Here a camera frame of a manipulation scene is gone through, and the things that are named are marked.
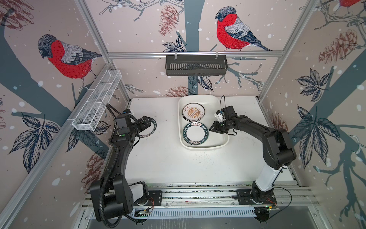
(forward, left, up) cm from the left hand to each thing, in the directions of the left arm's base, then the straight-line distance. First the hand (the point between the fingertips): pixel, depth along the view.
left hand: (144, 120), depth 83 cm
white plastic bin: (+27, -46, -15) cm, 56 cm away
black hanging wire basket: (+44, -34, +10) cm, 57 cm away
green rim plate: (+1, +3, -18) cm, 19 cm away
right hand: (+1, -41, -12) cm, 43 cm away
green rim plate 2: (+2, -32, -18) cm, 37 cm away
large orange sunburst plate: (+21, -31, -17) cm, 41 cm away
